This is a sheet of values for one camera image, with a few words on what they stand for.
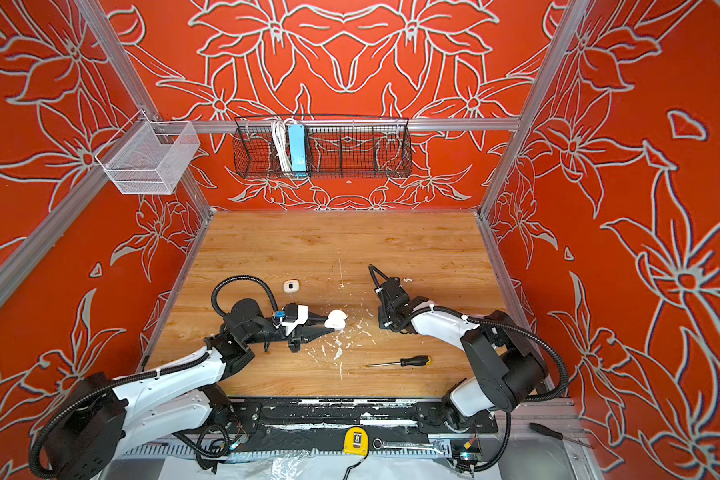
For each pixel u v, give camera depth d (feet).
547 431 2.32
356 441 2.24
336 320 2.21
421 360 2.67
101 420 1.33
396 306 2.29
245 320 1.90
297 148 2.94
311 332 2.18
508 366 1.43
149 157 3.03
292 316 1.87
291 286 3.12
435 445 2.29
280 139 2.89
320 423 2.39
